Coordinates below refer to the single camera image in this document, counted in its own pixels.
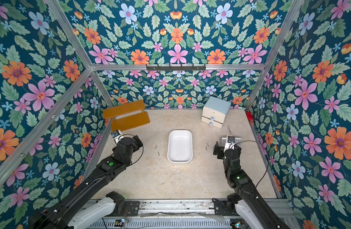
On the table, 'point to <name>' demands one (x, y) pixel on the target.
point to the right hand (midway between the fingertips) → (224, 141)
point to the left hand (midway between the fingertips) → (134, 138)
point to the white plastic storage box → (180, 148)
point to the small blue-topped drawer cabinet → (214, 111)
